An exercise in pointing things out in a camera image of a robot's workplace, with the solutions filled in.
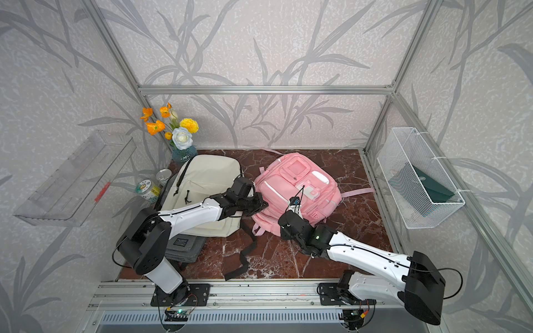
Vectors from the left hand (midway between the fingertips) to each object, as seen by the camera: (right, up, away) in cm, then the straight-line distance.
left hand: (269, 203), depth 87 cm
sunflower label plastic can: (-56, +5, +6) cm, 56 cm away
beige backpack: (-36, +10, +9) cm, 38 cm away
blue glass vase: (-45, +21, +15) cm, 52 cm away
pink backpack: (+13, +9, +12) cm, 20 cm away
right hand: (+6, -6, -7) cm, 11 cm away
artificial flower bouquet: (-35, +28, -7) cm, 45 cm away
